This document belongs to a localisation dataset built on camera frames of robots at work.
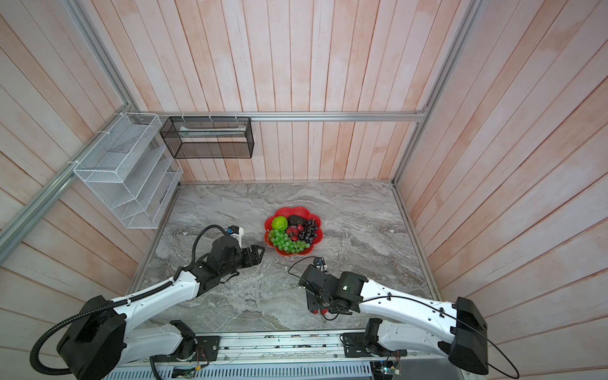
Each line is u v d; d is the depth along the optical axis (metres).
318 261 0.70
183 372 0.71
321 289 0.56
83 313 0.43
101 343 0.40
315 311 0.80
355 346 0.73
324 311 0.80
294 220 0.98
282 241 0.91
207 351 0.73
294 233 0.92
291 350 0.75
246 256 0.74
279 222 0.96
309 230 0.95
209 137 1.04
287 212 1.04
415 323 0.45
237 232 0.78
